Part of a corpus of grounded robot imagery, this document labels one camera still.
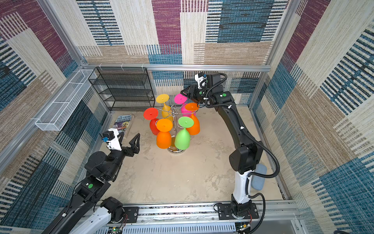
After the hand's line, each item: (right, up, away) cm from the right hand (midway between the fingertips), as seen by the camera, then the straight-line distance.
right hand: (185, 95), depth 77 cm
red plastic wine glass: (-17, -10, -3) cm, 19 cm away
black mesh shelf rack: (-47, +11, +32) cm, 58 cm away
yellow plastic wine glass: (-11, -7, +8) cm, 15 cm away
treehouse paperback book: (-47, -15, +31) cm, 58 cm away
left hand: (-24, -19, -10) cm, 32 cm away
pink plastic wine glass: (-2, -1, +2) cm, 3 cm away
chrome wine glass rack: (-5, -8, -3) cm, 10 cm away
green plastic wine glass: (-2, -23, -3) cm, 23 cm away
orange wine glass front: (-10, -22, -4) cm, 25 cm away
